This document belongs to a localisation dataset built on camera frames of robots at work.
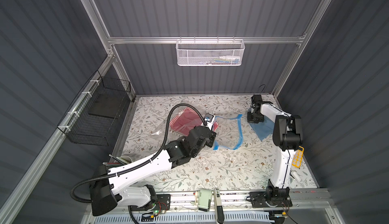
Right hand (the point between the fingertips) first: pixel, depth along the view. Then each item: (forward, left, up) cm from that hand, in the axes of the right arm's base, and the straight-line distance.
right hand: (255, 120), depth 103 cm
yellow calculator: (-26, -19, 0) cm, 32 cm away
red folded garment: (-4, +50, +4) cm, 51 cm away
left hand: (-24, +32, +26) cm, 47 cm away
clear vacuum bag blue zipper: (-6, +19, -2) cm, 21 cm away
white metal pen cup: (-31, +76, +10) cm, 83 cm away
